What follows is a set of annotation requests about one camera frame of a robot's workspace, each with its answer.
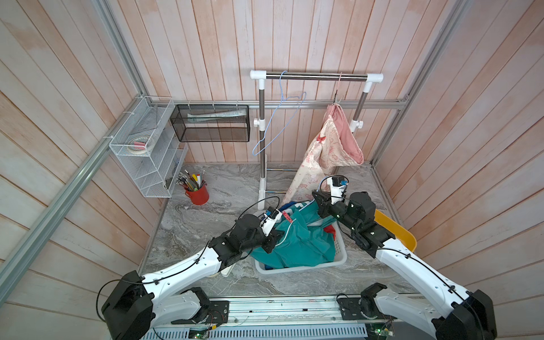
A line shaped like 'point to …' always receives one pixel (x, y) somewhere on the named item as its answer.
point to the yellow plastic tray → (401, 232)
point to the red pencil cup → (198, 197)
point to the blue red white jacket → (286, 209)
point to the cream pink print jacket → (336, 146)
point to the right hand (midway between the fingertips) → (313, 191)
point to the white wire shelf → (155, 173)
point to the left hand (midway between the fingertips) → (280, 234)
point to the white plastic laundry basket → (340, 256)
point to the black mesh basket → (212, 122)
